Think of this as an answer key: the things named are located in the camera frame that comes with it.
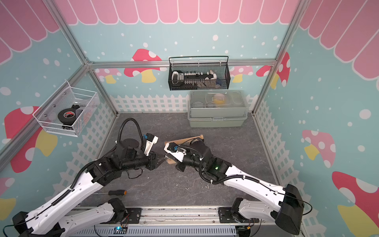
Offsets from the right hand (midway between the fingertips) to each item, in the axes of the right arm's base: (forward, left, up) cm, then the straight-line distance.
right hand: (167, 153), depth 66 cm
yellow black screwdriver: (-9, +29, -25) cm, 39 cm away
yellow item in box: (+48, -30, -9) cm, 57 cm away
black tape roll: (+17, +49, +8) cm, 52 cm away
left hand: (-1, +2, -4) cm, 5 cm away
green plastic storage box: (+42, -29, -13) cm, 52 cm away
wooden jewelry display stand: (+14, -5, -11) cm, 19 cm away
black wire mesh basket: (+57, -31, +7) cm, 65 cm away
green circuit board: (-26, +26, -30) cm, 47 cm away
